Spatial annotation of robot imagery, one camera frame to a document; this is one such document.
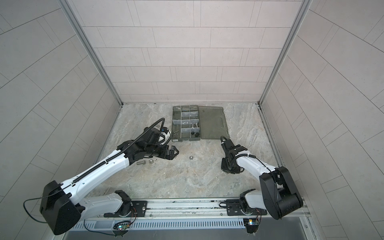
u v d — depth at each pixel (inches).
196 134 38.1
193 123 40.3
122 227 25.3
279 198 16.2
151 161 34.1
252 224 26.8
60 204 14.4
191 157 34.9
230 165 23.7
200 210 28.0
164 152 26.2
